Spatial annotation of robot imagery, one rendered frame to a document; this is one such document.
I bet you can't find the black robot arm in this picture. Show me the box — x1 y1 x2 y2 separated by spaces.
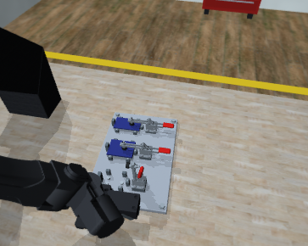
0 155 141 238

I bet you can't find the grey toggle clamp with red handle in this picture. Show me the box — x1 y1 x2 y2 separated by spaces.
128 117 174 134

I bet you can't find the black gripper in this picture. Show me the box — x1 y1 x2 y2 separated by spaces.
75 216 87 229

